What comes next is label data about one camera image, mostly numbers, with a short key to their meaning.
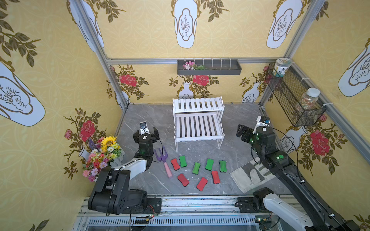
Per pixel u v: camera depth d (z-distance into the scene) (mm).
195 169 855
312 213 417
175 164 877
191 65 874
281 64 843
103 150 764
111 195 427
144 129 735
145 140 680
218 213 718
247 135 661
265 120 627
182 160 901
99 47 855
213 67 920
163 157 926
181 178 834
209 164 875
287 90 901
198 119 949
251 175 835
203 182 818
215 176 831
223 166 869
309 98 651
